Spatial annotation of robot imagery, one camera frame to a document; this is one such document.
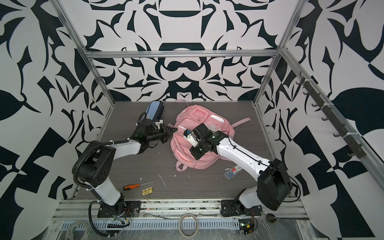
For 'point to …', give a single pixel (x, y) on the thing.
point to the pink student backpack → (188, 117)
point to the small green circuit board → (246, 226)
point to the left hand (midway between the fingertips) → (180, 126)
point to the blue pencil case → (155, 111)
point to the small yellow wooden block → (147, 191)
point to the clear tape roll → (184, 235)
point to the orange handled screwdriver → (128, 187)
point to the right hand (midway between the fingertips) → (192, 150)
